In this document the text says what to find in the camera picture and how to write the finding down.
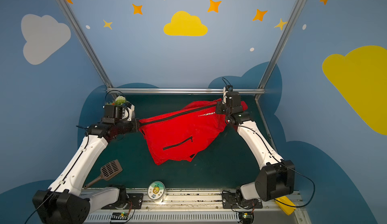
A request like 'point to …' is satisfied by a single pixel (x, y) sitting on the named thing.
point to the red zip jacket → (186, 133)
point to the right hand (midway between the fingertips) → (222, 100)
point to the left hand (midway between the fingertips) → (139, 122)
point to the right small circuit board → (246, 217)
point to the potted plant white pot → (120, 100)
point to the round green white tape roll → (156, 191)
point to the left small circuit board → (120, 216)
